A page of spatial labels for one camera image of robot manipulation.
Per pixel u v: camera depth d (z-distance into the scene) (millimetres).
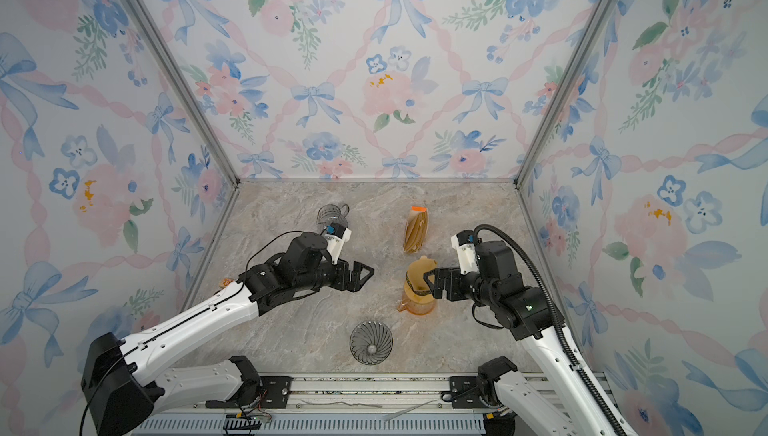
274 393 741
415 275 781
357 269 666
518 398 572
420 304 804
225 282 922
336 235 664
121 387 379
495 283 510
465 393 718
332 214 1042
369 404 732
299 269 561
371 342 799
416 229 977
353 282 664
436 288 628
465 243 623
